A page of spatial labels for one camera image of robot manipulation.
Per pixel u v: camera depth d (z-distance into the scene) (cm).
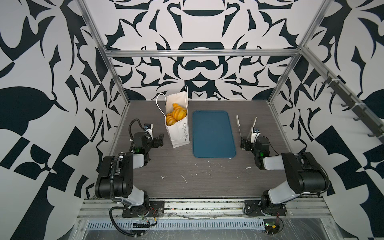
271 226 71
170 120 86
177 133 81
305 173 47
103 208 76
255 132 83
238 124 102
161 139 86
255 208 74
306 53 84
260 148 74
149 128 82
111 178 41
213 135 101
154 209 73
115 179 41
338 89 64
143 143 72
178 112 85
